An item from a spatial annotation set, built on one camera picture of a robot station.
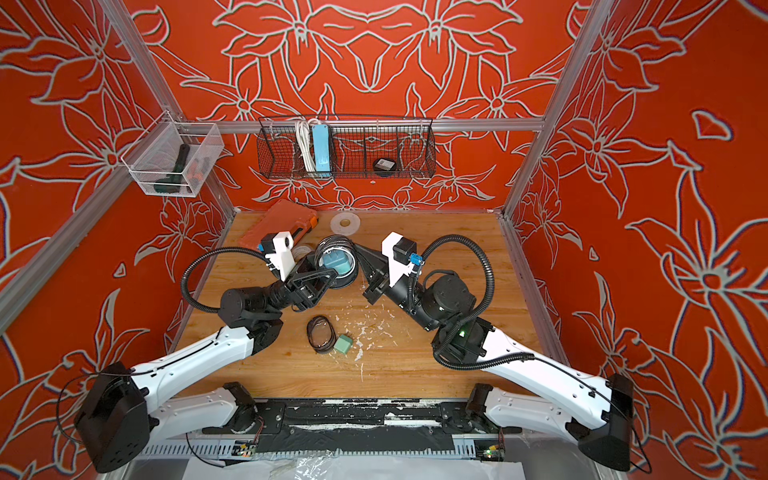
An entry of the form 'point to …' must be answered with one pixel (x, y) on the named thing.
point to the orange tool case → (282, 216)
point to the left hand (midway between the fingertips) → (337, 271)
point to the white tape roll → (345, 223)
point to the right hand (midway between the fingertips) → (348, 248)
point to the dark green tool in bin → (175, 181)
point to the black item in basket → (385, 164)
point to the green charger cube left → (343, 343)
